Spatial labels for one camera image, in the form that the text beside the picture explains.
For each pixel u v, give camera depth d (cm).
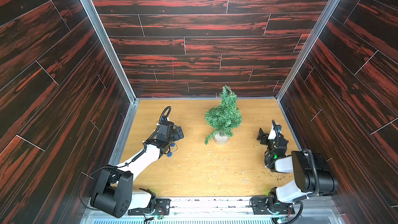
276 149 69
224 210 73
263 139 82
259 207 73
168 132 69
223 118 75
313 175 42
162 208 73
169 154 91
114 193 42
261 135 84
